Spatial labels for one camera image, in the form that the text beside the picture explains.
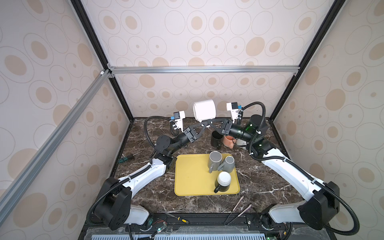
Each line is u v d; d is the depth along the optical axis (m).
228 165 0.87
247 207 0.77
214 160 0.84
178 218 0.74
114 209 0.42
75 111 0.65
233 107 0.61
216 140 0.98
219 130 0.58
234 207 0.78
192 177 0.88
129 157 0.97
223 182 0.78
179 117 0.61
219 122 0.60
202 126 0.62
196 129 0.62
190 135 0.58
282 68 0.90
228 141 0.97
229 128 0.57
